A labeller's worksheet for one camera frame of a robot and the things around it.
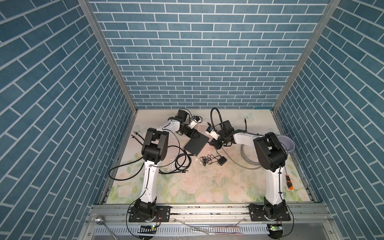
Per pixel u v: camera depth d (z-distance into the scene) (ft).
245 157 3.06
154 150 2.01
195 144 3.21
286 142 3.20
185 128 3.02
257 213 2.41
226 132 2.76
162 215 2.42
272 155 1.81
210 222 2.36
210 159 3.06
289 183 2.71
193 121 3.00
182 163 2.99
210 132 2.99
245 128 3.62
